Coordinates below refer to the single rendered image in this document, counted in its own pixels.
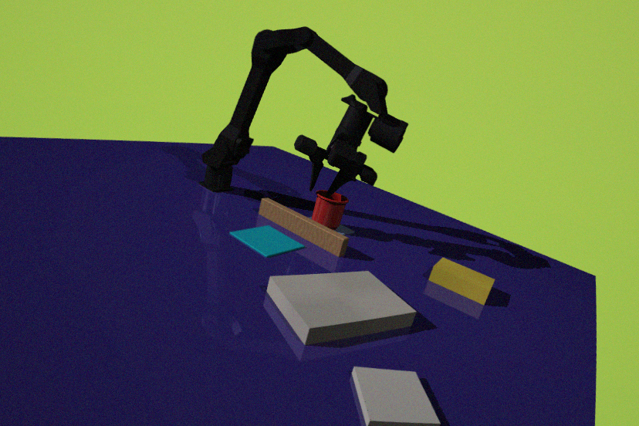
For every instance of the yellow rectangular block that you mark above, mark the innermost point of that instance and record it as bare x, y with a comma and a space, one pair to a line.
462, 280

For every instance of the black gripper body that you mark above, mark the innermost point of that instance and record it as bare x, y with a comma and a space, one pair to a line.
309, 147

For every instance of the brown wooden bar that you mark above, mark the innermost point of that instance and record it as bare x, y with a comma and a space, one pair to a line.
304, 227

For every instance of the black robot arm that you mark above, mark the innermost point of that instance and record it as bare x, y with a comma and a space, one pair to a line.
268, 51

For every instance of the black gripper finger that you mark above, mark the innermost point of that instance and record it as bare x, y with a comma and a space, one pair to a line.
339, 180
316, 168

